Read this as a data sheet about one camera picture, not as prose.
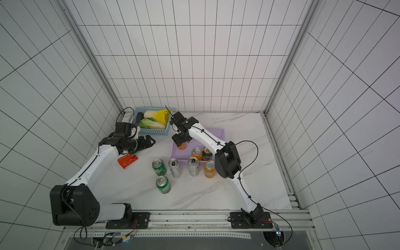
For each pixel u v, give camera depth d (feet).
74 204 1.31
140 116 3.63
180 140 2.66
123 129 2.15
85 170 1.51
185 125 2.18
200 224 2.39
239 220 2.38
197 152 2.80
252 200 2.04
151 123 3.40
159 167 2.64
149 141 2.52
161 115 3.47
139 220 2.37
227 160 1.84
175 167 2.54
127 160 3.02
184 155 2.93
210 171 2.61
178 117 2.43
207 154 2.80
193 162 2.55
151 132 3.37
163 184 2.43
